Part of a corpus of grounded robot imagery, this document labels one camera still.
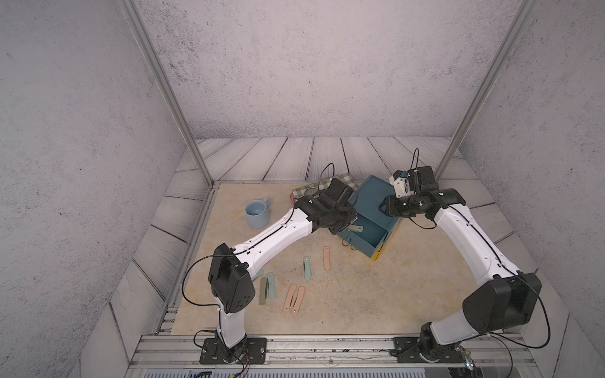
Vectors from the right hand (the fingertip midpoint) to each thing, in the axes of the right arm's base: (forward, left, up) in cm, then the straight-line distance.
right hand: (386, 207), depth 81 cm
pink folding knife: (-8, +20, -22) cm, 31 cm away
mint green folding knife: (-19, +40, -22) cm, 50 cm away
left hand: (-6, +8, +1) cm, 10 cm away
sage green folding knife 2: (-20, +43, -22) cm, 53 cm away
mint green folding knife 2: (-14, +27, -22) cm, 38 cm away
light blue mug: (+13, +50, -20) cm, 56 cm away
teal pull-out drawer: (-12, +8, -1) cm, 15 cm away
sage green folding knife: (-4, +9, -7) cm, 12 cm away
